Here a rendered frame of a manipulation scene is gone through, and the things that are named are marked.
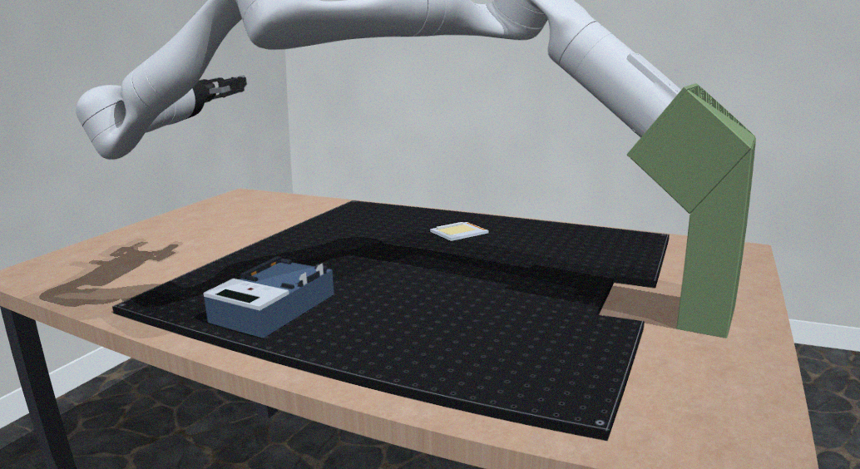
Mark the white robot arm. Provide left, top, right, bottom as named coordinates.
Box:
left=76, top=0, right=681, bottom=160

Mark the blue-grey dock with white console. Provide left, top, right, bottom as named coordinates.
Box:
left=204, top=256, right=334, bottom=338

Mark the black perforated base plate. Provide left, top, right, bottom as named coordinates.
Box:
left=112, top=200, right=670, bottom=441

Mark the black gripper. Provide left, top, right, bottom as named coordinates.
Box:
left=187, top=75, right=247, bottom=119

